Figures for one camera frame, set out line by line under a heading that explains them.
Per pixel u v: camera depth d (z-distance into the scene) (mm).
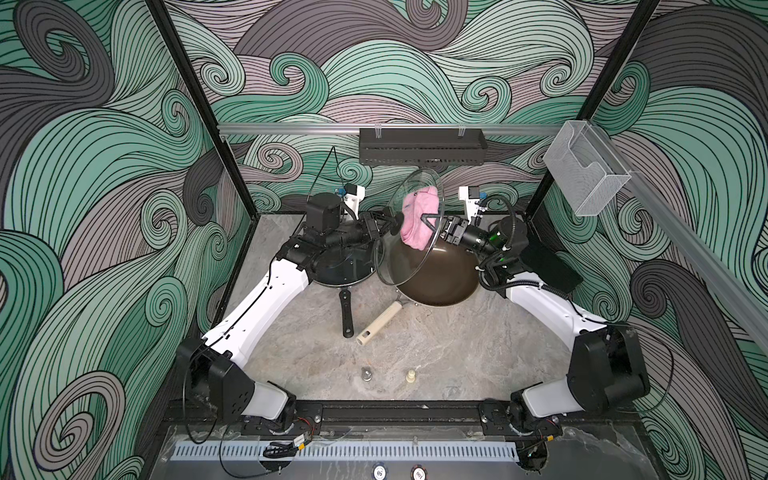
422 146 957
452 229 653
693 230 611
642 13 707
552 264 981
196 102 870
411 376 771
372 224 630
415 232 658
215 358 403
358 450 698
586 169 782
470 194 658
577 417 744
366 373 774
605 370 423
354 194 656
